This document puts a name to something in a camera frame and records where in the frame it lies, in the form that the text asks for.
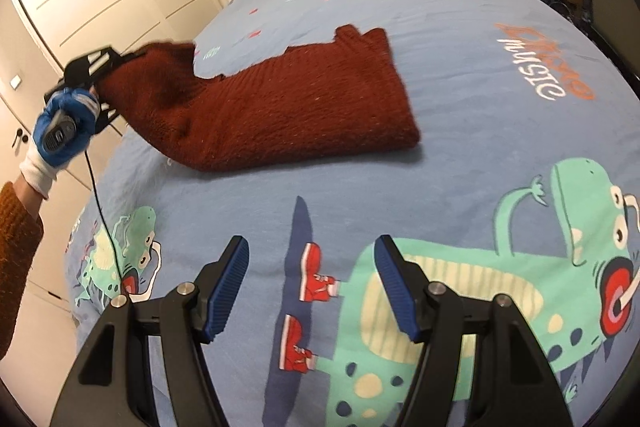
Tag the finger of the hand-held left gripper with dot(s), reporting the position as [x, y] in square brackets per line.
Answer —
[107, 118]
[131, 53]

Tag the black wardrobe knob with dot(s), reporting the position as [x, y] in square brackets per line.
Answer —
[20, 137]

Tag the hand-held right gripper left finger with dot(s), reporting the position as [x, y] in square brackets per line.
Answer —
[227, 292]

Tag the dark red knitted sweater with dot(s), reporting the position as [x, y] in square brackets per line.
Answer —
[300, 107]

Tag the person's left hand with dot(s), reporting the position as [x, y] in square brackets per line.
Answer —
[82, 107]

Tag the blue dinosaur printed bedsheet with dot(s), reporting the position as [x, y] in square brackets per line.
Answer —
[475, 132]

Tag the person's left forearm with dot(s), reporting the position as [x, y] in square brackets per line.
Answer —
[17, 252]

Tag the white light switch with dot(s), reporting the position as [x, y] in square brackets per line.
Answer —
[16, 82]

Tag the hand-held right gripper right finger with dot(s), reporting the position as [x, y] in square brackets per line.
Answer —
[397, 292]

